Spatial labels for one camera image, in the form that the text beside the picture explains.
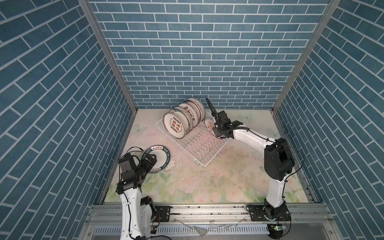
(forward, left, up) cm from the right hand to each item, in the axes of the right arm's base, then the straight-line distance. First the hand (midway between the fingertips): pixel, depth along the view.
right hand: (217, 126), depth 95 cm
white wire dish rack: (-9, +11, -8) cm, 16 cm away
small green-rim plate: (-19, +33, -9) cm, 39 cm away
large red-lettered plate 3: (+13, +11, +5) cm, 18 cm away
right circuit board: (-51, -30, -15) cm, 61 cm away
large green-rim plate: (+4, +23, +4) cm, 23 cm away
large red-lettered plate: (0, +29, -2) cm, 29 cm away
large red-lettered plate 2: (+11, +15, +5) cm, 20 cm away
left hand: (-25, +36, -1) cm, 44 cm away
